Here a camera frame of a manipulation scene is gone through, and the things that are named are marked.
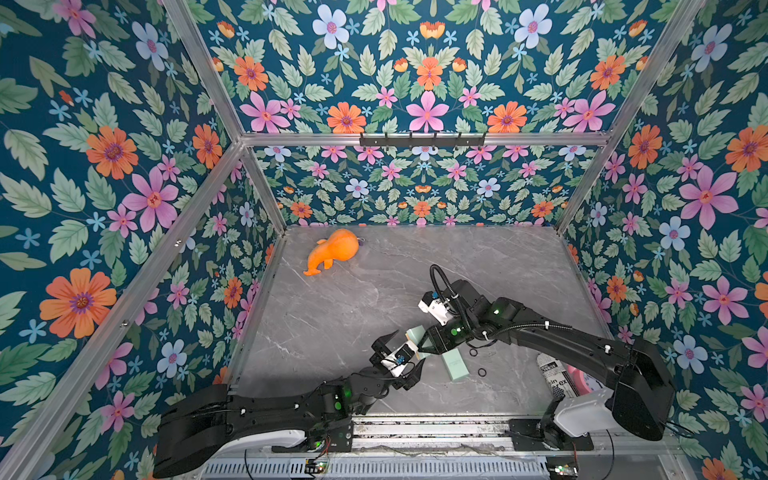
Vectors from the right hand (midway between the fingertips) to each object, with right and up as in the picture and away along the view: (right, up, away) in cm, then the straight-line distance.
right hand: (428, 338), depth 76 cm
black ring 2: (+14, -8, +12) cm, 20 cm away
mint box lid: (+8, -10, +7) cm, 15 cm away
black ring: (+15, -12, +8) cm, 21 cm away
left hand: (-4, -2, 0) cm, 4 cm away
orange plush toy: (-29, +25, +29) cm, 48 cm away
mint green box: (-4, +1, -1) cm, 4 cm away
